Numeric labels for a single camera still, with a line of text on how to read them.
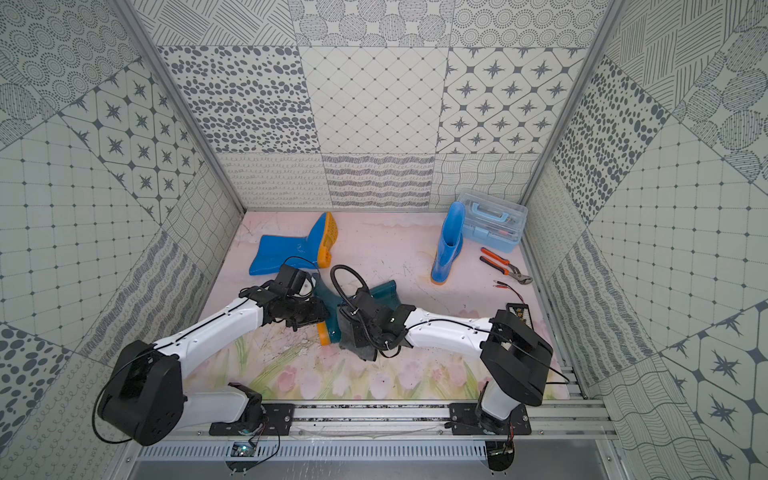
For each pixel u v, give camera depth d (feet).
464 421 2.40
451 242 2.88
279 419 2.41
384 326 2.03
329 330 2.75
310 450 2.30
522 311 3.04
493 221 3.41
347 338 2.62
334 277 2.12
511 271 3.39
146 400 1.33
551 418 2.51
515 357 1.43
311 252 3.40
